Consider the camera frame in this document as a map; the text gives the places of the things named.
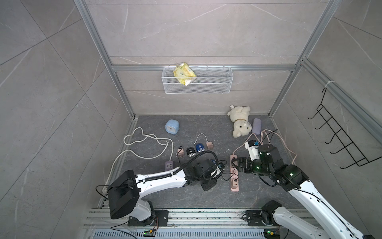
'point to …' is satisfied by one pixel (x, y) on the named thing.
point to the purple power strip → (169, 165)
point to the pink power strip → (234, 175)
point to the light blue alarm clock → (172, 126)
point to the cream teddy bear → (239, 116)
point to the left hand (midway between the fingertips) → (213, 177)
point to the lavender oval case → (256, 126)
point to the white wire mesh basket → (208, 80)
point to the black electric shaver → (190, 152)
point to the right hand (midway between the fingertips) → (238, 162)
